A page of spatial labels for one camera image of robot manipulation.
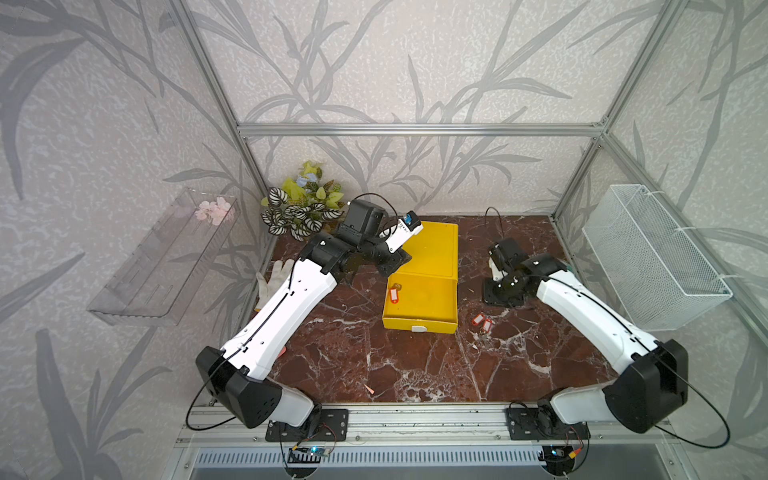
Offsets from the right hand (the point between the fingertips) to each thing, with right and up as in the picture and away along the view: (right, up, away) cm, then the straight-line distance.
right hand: (484, 297), depth 82 cm
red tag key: (-25, +1, -1) cm, 25 cm away
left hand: (-22, +13, -10) cm, 28 cm away
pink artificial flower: (-72, +24, -5) cm, 76 cm away
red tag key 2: (+1, -9, +11) cm, 14 cm away
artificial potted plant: (-54, +27, +8) cm, 60 cm away
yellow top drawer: (-16, -1, -2) cm, 17 cm away
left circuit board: (-45, -36, -11) cm, 58 cm away
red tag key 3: (+3, -10, +9) cm, 14 cm away
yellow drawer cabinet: (-14, +13, 0) cm, 19 cm away
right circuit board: (+15, -38, -10) cm, 42 cm away
